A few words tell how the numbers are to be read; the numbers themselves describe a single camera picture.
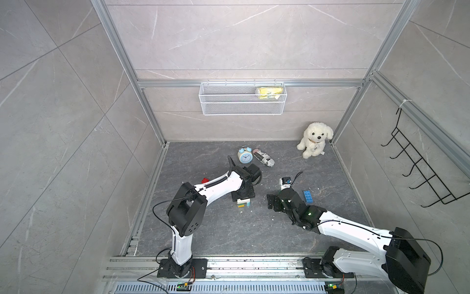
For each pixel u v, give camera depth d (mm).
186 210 492
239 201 833
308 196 925
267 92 850
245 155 1039
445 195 581
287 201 609
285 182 728
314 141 1032
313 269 728
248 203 888
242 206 901
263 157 1072
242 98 1005
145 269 746
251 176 698
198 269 732
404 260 399
